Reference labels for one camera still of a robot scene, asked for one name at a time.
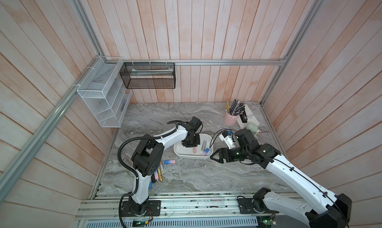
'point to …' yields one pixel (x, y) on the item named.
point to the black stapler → (243, 117)
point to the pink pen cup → (230, 120)
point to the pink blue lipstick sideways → (169, 162)
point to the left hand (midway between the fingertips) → (195, 146)
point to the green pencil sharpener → (254, 128)
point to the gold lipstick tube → (160, 174)
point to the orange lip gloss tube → (194, 150)
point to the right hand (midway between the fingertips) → (215, 155)
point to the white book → (250, 118)
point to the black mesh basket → (148, 75)
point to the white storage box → (182, 152)
